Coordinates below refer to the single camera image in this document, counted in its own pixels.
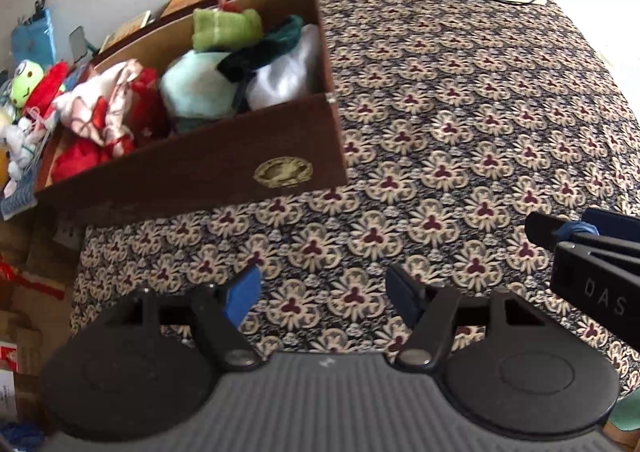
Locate teal soft pouch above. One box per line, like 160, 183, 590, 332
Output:
160, 50, 238, 121

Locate white soft cloth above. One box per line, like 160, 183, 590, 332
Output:
245, 24, 321, 111

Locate green knitted cloth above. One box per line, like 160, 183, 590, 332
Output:
192, 8, 264, 52

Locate red fabric toy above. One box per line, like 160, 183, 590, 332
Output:
217, 0, 241, 14

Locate brown cardboard storage box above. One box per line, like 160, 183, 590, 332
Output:
35, 0, 348, 227

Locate floral patterned tablecloth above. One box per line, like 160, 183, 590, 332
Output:
70, 0, 639, 392

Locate red white cloth doll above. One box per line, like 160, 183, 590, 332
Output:
50, 59, 172, 183

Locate small white bunny plush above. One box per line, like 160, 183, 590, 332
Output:
1, 117, 35, 198

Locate small illustrated book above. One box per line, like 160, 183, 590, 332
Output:
100, 10, 152, 52

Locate small phone mirror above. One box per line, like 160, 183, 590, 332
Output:
68, 26, 92, 62

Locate green frog plush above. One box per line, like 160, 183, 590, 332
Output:
9, 59, 44, 109

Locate blue pencil pouch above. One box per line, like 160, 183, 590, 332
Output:
11, 0, 58, 70

